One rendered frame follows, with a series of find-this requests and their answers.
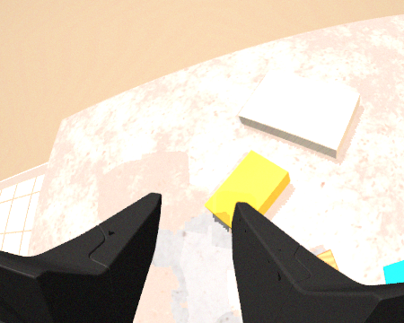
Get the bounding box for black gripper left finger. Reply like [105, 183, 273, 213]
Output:
[0, 191, 162, 323]

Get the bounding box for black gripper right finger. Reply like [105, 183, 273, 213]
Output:
[231, 201, 404, 323]

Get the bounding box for yellow rectangular block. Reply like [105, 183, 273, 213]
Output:
[205, 151, 291, 229]

